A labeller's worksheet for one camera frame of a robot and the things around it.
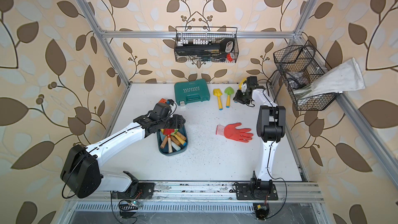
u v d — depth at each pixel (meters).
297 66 0.87
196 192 0.75
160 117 0.64
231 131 0.95
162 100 1.05
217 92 1.12
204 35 0.91
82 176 0.41
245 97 0.89
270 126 0.57
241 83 1.04
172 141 0.87
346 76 0.57
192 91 1.09
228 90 1.15
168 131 0.91
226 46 0.86
